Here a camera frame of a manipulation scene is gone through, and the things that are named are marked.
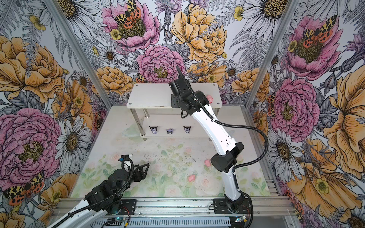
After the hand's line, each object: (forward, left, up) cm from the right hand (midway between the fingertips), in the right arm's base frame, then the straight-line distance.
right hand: (179, 103), depth 75 cm
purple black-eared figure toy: (0, +17, -22) cm, 28 cm away
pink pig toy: (-18, -16, -33) cm, 41 cm away
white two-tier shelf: (-1, +15, +1) cm, 15 cm away
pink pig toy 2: (-27, -5, -33) cm, 43 cm away
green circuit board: (-46, +31, -34) cm, 65 cm away
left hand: (-24, +21, -28) cm, 42 cm away
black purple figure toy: (0, -4, -24) cm, 24 cm away
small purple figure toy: (0, +8, -25) cm, 26 cm away
